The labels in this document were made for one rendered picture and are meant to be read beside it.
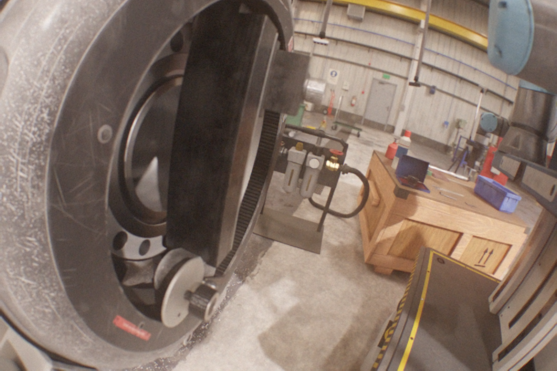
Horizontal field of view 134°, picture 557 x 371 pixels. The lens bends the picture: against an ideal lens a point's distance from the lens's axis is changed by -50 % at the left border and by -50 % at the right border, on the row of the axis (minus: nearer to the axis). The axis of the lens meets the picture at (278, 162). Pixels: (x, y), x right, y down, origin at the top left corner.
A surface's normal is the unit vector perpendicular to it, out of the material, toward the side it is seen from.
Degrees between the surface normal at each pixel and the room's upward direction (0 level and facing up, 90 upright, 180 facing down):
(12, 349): 22
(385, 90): 90
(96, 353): 94
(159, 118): 98
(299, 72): 86
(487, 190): 90
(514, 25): 115
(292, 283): 0
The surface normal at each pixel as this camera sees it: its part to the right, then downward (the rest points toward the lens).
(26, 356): 0.11, -0.76
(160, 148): -0.11, -0.20
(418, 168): -0.20, 0.10
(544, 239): -0.62, 0.11
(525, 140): -0.76, -0.36
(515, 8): -0.77, 0.12
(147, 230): 0.95, 0.27
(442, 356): 0.22, -0.93
